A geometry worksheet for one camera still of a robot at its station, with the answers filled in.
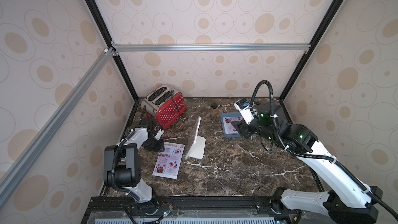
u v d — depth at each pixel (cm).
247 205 75
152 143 80
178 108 100
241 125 55
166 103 92
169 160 88
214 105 103
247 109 53
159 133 86
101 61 80
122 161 49
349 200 39
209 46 90
